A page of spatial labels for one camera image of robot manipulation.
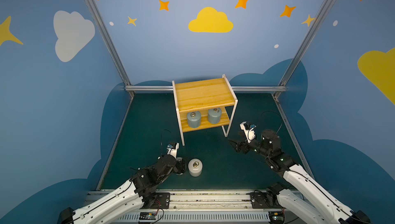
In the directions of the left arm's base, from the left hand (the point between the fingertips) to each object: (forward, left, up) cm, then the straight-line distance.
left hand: (182, 155), depth 79 cm
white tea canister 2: (-5, -7, -3) cm, 9 cm away
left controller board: (-26, +15, -12) cm, 32 cm away
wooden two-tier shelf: (+17, -10, +22) cm, 30 cm away
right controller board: (-25, -47, -13) cm, 54 cm away
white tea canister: (-1, +1, -2) cm, 3 cm away
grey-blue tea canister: (+15, -5, +12) cm, 20 cm away
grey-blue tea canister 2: (+18, -16, +12) cm, 27 cm away
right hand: (+9, -28, +8) cm, 30 cm away
